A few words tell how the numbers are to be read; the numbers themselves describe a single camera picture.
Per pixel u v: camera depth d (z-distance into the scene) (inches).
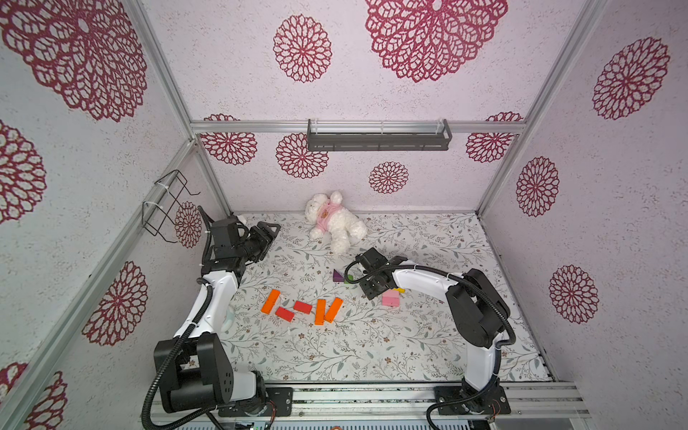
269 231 29.5
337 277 38.5
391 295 37.3
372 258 30.1
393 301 36.8
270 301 36.5
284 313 35.9
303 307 36.4
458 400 24.5
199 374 16.2
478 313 19.7
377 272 27.7
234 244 25.1
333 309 36.4
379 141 34.4
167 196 31.1
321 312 35.9
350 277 32.1
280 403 28.9
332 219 42.8
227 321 33.9
